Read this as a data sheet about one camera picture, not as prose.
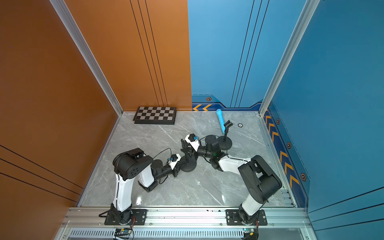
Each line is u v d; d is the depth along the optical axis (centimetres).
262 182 45
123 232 72
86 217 135
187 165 89
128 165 55
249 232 71
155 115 113
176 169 82
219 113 116
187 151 79
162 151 85
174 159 78
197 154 76
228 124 86
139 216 74
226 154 67
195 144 74
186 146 80
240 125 112
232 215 73
